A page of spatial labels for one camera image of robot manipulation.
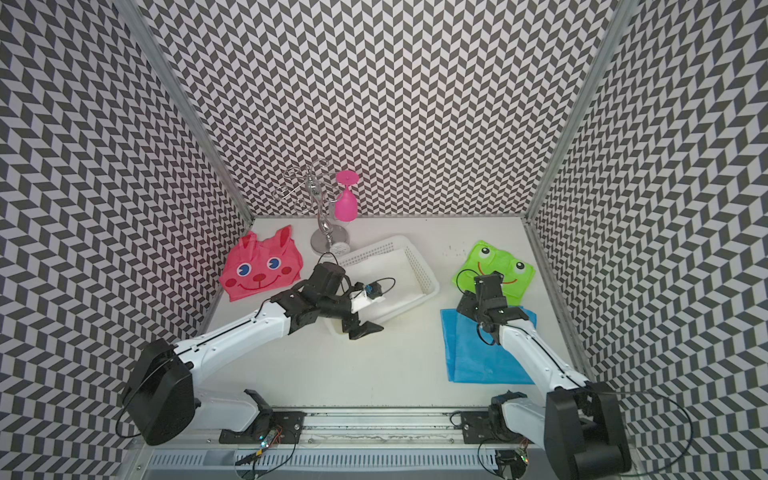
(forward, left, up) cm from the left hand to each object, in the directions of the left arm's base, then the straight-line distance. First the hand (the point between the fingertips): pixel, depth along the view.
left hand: (374, 312), depth 79 cm
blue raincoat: (-9, -26, -12) cm, 30 cm away
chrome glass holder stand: (+35, +21, -9) cm, 42 cm away
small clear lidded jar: (+27, +14, -6) cm, 31 cm away
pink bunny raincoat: (+23, +43, -11) cm, 49 cm away
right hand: (+4, -28, -7) cm, 29 cm away
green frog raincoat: (+25, -37, -10) cm, 45 cm away
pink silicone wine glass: (+38, +11, +3) cm, 40 cm away
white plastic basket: (+18, -5, -5) cm, 20 cm away
